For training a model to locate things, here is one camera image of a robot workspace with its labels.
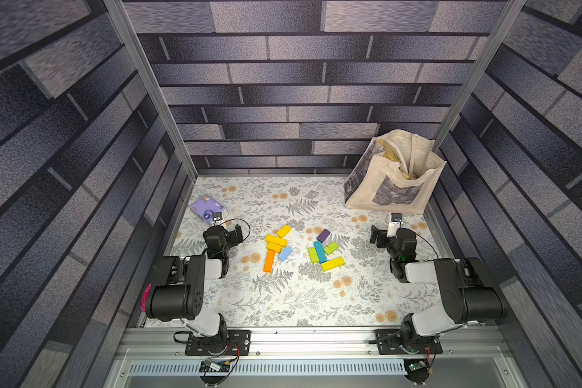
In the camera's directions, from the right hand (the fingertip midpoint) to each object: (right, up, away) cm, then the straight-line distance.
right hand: (385, 225), depth 94 cm
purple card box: (-76, +7, +9) cm, 76 cm away
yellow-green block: (-22, -14, -4) cm, 27 cm away
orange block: (-47, -14, -3) cm, 49 cm away
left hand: (-64, 0, 0) cm, 64 cm away
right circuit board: (+1, -41, -23) cm, 47 cm away
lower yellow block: (-45, -9, +1) cm, 46 cm away
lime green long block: (-29, -12, -2) cm, 31 cm away
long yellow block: (-44, -7, +2) cm, 45 cm away
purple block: (-24, -5, +4) cm, 25 cm away
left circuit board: (-63, -40, -23) cm, 78 cm away
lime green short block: (-22, -10, 0) cm, 24 cm away
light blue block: (-40, -11, -2) cm, 42 cm away
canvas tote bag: (+1, +20, -8) cm, 22 cm away
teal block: (-26, -10, -2) cm, 28 cm away
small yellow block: (-41, -4, +5) cm, 42 cm away
